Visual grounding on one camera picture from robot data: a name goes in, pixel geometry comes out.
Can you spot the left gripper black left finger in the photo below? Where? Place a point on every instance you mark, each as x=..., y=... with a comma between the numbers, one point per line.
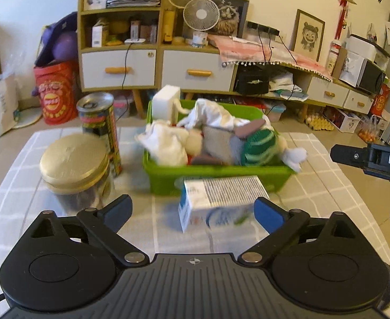
x=103, y=225

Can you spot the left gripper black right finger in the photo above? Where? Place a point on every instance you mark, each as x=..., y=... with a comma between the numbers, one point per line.
x=283, y=227

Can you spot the green watermelon plush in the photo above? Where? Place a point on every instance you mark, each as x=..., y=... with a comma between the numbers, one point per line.
x=260, y=148

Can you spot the white cloth glove bundle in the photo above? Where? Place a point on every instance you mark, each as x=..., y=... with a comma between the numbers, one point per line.
x=166, y=144

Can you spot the grey checked tablecloth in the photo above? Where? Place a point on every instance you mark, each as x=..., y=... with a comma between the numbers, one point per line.
x=320, y=189

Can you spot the glass cookie jar gold lid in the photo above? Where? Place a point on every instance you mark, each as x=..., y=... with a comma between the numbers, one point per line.
x=76, y=169

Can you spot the white rabbit plush toy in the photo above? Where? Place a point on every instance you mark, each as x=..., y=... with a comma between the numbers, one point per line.
x=292, y=157

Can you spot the green plastic bin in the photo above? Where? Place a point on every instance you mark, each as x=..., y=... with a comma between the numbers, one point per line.
x=168, y=181

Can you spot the white milk carton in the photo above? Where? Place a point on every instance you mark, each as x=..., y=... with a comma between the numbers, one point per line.
x=218, y=202

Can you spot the yellow egg tray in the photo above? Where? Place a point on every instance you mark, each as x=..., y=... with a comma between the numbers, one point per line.
x=317, y=122

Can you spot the black microwave oven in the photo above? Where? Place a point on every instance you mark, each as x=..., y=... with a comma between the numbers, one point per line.
x=361, y=73

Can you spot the black yellow drink can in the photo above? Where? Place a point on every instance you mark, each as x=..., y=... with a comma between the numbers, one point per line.
x=96, y=112

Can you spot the santa plush toy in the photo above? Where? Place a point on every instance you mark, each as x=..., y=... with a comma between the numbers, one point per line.
x=194, y=142

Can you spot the white foam sponge block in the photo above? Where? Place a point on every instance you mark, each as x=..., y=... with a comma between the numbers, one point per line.
x=165, y=104

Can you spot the low wooden tv console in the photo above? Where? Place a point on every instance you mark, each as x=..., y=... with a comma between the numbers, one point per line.
x=322, y=92

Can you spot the red snack bucket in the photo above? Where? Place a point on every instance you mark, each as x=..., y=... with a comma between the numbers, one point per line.
x=56, y=86

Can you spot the black box on shelf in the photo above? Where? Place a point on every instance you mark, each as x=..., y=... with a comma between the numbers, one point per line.
x=251, y=81

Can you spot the framed cartoon girl picture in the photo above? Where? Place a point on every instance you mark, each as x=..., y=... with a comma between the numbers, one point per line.
x=308, y=35

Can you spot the pink lace table runner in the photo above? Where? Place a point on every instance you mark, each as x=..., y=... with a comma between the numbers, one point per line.
x=233, y=50

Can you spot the purple plush toy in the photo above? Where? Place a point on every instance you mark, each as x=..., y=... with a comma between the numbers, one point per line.
x=59, y=41

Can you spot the wooden shelf cabinet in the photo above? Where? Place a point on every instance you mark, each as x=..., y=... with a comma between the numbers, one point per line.
x=145, y=48

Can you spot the framed cat picture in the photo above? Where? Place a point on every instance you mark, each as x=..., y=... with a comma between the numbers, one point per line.
x=232, y=17

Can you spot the small white desk fan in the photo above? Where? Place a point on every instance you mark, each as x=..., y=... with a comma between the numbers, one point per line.
x=201, y=15

